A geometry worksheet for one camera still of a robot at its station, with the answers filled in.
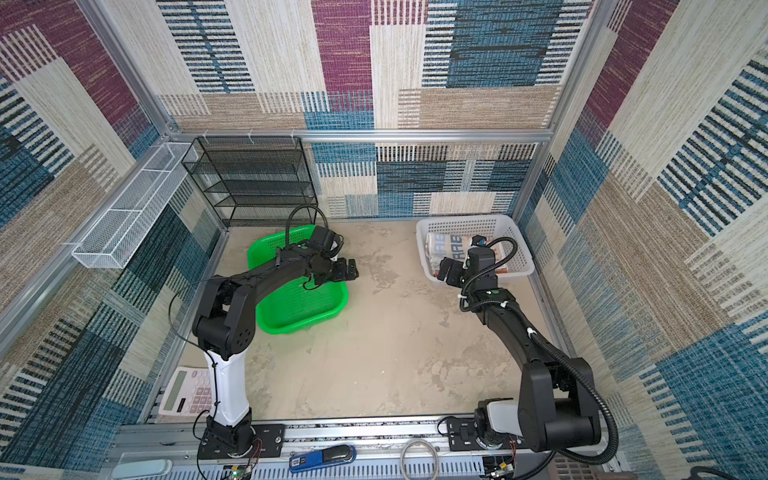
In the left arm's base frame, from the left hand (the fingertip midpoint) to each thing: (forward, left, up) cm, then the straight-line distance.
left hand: (349, 270), depth 98 cm
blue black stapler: (-50, +3, -2) cm, 50 cm away
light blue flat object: (-51, +45, -6) cm, 68 cm away
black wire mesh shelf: (+32, +35, +11) cm, 49 cm away
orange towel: (+10, -31, -1) cm, 33 cm away
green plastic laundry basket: (-9, +17, -6) cm, 20 cm away
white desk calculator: (-35, +40, -5) cm, 53 cm away
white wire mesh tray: (-10, +52, +27) cm, 59 cm away
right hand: (-6, -32, +8) cm, 34 cm away
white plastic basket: (+20, -52, -1) cm, 56 cm away
